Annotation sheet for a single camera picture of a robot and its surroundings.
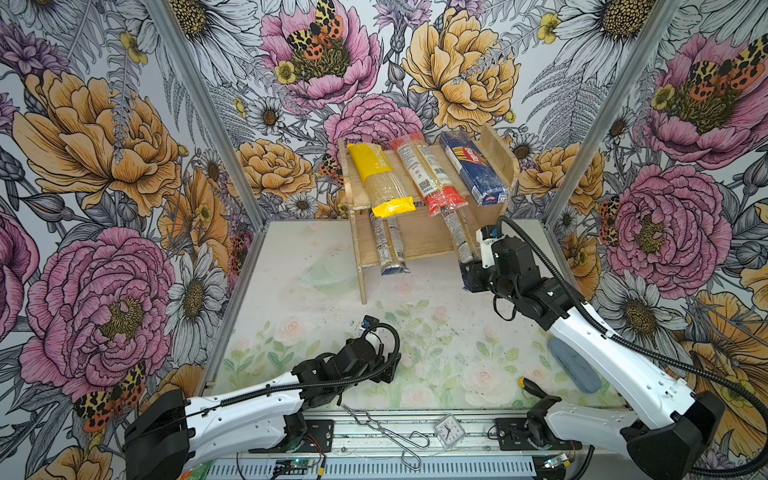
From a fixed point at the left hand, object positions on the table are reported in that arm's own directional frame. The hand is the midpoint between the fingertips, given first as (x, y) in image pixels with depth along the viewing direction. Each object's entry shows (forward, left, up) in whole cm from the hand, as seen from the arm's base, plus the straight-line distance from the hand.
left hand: (382, 357), depth 81 cm
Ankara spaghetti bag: (+25, -2, +18) cm, 31 cm away
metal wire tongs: (-18, -8, -7) cm, 21 cm away
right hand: (+13, -22, +19) cm, 32 cm away
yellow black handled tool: (-7, -40, -4) cm, 40 cm away
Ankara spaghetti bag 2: (+27, -19, +25) cm, 42 cm away
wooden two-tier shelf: (+31, -13, +14) cm, 36 cm away
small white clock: (-17, -16, -4) cm, 24 cm away
